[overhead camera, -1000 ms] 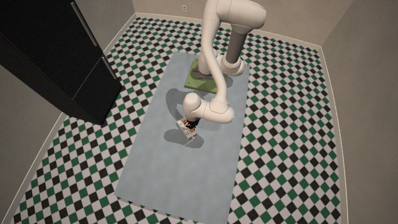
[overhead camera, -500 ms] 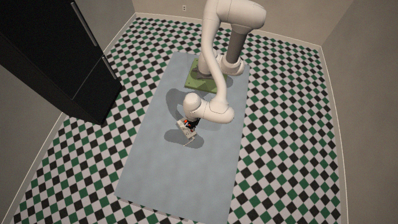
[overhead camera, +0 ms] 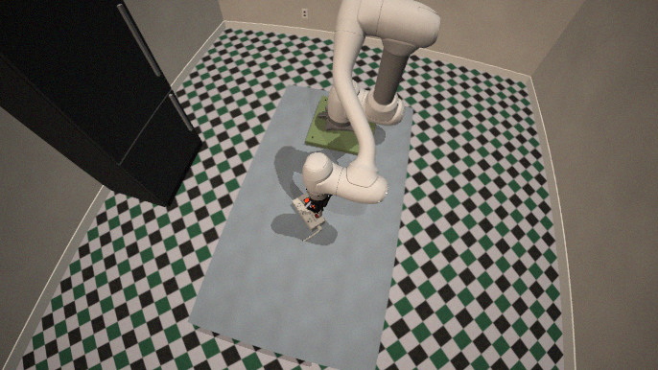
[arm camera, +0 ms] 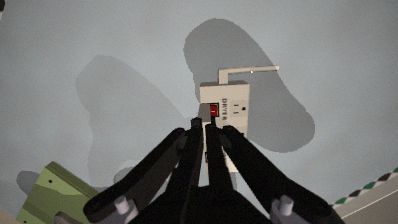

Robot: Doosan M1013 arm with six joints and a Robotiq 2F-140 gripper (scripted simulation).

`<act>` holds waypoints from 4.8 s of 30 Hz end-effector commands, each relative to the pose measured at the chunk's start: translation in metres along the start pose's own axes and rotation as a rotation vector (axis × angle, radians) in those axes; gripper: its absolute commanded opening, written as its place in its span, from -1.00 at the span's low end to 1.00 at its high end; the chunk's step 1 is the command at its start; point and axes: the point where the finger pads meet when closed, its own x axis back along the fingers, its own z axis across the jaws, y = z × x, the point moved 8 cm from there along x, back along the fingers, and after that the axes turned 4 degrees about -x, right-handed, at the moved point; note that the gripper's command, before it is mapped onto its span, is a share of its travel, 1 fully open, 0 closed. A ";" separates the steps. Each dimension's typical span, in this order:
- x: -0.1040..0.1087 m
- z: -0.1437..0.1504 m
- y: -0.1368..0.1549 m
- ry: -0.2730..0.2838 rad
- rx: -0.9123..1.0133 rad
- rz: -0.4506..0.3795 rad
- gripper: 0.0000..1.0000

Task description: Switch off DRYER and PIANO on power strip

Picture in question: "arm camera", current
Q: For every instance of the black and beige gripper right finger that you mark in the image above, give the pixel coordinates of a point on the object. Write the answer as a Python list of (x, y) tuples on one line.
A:
[(284, 200)]

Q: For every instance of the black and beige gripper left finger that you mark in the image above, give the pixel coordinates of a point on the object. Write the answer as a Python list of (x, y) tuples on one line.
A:
[(121, 202)]

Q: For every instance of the beige power strip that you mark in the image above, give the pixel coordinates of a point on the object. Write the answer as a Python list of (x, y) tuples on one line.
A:
[(229, 101)]

